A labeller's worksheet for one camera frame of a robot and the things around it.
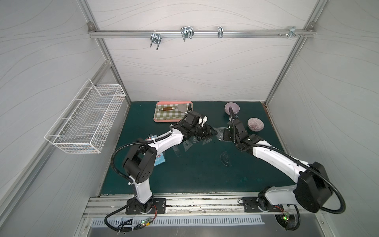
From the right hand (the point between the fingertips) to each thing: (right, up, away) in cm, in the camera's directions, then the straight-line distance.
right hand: (227, 129), depth 85 cm
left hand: (-6, -3, -5) cm, 8 cm away
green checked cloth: (-38, +9, +26) cm, 47 cm away
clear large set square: (-25, -13, +10) cm, 30 cm away
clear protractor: (-1, -19, +5) cm, 20 cm away
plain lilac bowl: (+12, +15, +28) cm, 34 cm away
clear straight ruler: (-31, -15, +8) cm, 35 cm away
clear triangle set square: (-11, -9, +13) cm, 19 cm away
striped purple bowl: (+25, +2, +19) cm, 31 cm away
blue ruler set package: (-41, -19, +3) cm, 45 cm away
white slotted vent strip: (-48, -43, -15) cm, 66 cm away
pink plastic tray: (-40, +19, +33) cm, 55 cm away
